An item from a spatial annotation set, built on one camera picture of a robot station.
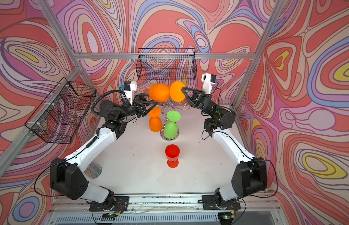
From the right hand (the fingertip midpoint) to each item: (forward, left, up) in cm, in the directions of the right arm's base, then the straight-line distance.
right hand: (181, 95), depth 51 cm
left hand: (+3, +10, -7) cm, 12 cm away
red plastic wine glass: (-5, +5, -36) cm, 37 cm away
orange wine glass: (+11, +14, -29) cm, 34 cm away
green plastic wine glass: (+5, +5, -30) cm, 31 cm away
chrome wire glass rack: (+16, +7, -22) cm, 28 cm away
